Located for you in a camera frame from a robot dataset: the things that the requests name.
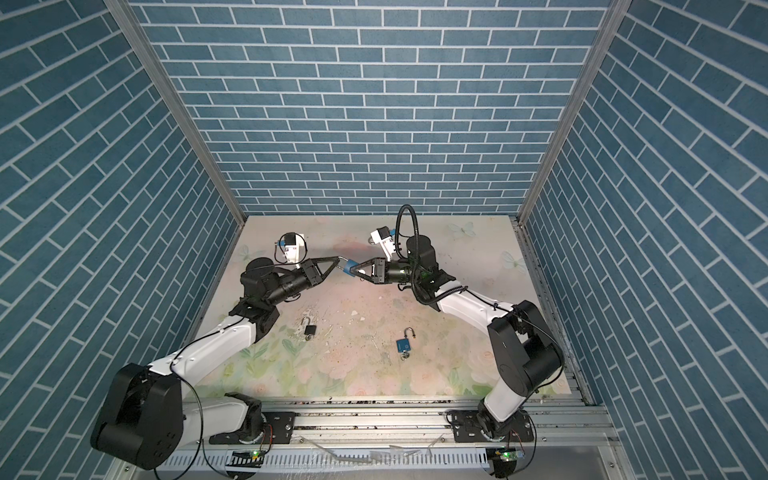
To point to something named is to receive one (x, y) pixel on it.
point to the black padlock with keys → (310, 329)
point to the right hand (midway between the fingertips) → (351, 270)
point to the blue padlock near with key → (404, 345)
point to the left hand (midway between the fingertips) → (339, 263)
